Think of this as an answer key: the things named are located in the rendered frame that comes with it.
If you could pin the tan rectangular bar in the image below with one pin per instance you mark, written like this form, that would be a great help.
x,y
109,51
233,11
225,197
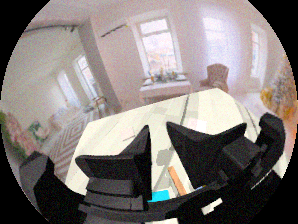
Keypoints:
x,y
177,181

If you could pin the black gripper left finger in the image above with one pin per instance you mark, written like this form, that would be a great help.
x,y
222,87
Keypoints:
x,y
134,163

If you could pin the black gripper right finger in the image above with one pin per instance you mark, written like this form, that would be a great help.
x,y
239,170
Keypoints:
x,y
198,151

